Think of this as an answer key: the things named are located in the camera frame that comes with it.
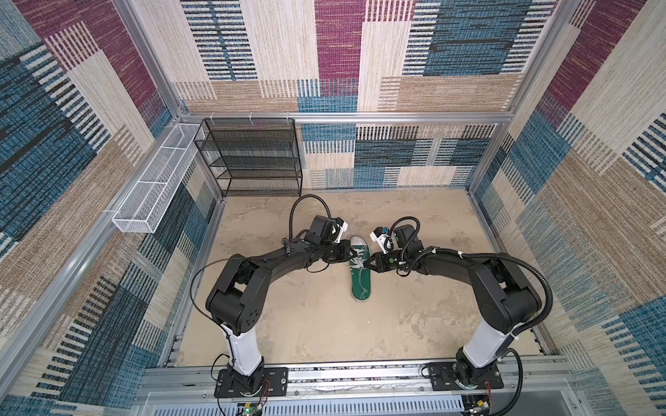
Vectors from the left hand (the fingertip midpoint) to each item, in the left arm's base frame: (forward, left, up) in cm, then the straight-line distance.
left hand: (358, 251), depth 89 cm
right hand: (-3, -3, -5) cm, 7 cm away
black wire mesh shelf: (+42, +42, +7) cm, 60 cm away
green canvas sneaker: (-13, +1, -5) cm, 14 cm away
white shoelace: (-2, 0, -3) cm, 4 cm away
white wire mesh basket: (+16, +74, +6) cm, 76 cm away
